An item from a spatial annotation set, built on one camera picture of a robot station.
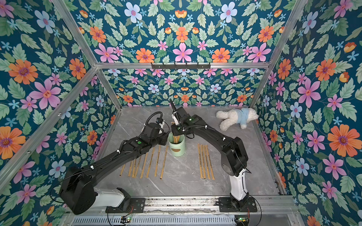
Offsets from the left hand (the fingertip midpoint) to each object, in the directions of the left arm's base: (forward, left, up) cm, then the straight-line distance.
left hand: (168, 133), depth 84 cm
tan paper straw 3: (-10, +14, -17) cm, 24 cm away
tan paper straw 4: (-12, +17, -17) cm, 26 cm away
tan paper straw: (-10, +4, -17) cm, 20 cm away
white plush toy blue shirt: (+17, -46, -9) cm, 50 cm away
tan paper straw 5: (-14, +23, -16) cm, 31 cm away
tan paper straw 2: (-9, +9, -17) cm, 21 cm away
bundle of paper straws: (-1, -5, -6) cm, 7 cm away
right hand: (+4, -6, -1) cm, 7 cm away
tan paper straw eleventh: (-13, -23, -16) cm, 31 cm away
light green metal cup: (-7, -4, -8) cm, 12 cm away
